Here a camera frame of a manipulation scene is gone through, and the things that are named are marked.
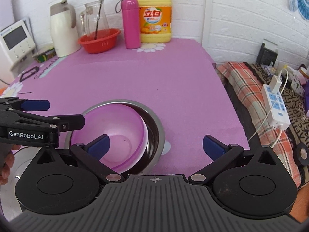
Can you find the plaid cloth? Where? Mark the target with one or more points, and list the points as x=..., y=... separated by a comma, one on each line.
x=247, y=80

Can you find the person's left hand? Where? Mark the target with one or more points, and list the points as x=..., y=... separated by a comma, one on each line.
x=5, y=171

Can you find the clear glass pitcher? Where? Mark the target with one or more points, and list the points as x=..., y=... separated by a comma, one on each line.
x=88, y=18

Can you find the black stirring stick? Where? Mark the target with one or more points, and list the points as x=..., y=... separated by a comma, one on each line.
x=98, y=17

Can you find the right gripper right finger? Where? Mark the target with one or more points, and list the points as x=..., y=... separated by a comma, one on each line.
x=223, y=157

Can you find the white power strip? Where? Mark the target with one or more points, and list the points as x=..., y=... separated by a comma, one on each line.
x=278, y=117

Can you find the red plastic basket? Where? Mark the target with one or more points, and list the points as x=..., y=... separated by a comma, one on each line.
x=106, y=40

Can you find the purple floral tablecloth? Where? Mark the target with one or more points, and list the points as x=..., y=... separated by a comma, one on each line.
x=177, y=81

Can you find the white thermos jug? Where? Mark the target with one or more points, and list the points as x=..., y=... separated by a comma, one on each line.
x=63, y=29

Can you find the purple paper bag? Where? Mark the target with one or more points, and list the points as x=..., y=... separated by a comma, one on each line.
x=305, y=85

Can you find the purple plastic bowl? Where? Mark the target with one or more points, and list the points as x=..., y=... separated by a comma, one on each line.
x=127, y=132

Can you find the white gold-rimmed plate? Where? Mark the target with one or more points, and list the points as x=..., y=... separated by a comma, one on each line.
x=10, y=207

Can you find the white water dispenser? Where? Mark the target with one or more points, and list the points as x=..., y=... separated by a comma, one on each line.
x=16, y=45

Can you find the stainless steel bowl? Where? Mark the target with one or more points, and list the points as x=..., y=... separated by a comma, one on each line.
x=156, y=136

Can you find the pink thermos bottle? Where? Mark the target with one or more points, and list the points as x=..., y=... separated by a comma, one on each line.
x=130, y=16

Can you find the leopard pattern cloth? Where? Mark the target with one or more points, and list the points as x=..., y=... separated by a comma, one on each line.
x=298, y=118

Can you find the yellow detergent bottle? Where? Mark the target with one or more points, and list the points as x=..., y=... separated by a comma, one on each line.
x=155, y=21

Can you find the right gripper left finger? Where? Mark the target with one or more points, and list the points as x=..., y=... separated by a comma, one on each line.
x=89, y=156

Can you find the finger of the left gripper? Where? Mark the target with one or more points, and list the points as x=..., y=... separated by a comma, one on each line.
x=35, y=105
x=66, y=123

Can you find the white phone charger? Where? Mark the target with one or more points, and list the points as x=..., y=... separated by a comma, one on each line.
x=275, y=84

